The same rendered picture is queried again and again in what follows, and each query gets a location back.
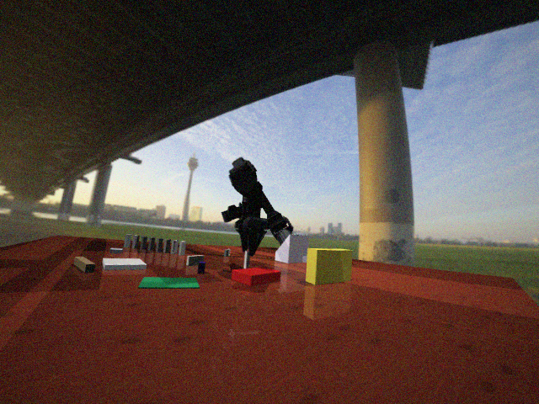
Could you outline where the red rectangular block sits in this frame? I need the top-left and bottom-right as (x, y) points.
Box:
(232, 267), (281, 286)

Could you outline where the green flat rectangular mat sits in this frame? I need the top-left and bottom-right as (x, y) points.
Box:
(138, 277), (200, 289)

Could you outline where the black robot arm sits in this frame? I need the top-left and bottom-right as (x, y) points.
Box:
(222, 157), (294, 245)

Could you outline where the tan rectangular block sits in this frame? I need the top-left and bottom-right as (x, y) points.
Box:
(74, 257), (96, 273)

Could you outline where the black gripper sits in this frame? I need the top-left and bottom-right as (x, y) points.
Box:
(234, 199), (270, 256)

